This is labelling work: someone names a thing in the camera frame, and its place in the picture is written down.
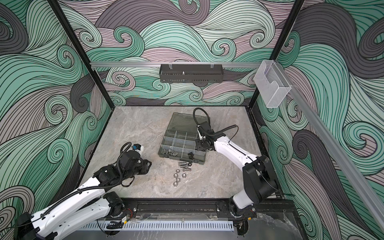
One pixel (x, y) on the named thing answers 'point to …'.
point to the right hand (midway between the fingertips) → (201, 144)
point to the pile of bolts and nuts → (186, 166)
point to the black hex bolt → (191, 155)
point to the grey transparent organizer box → (179, 140)
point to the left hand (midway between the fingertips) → (150, 162)
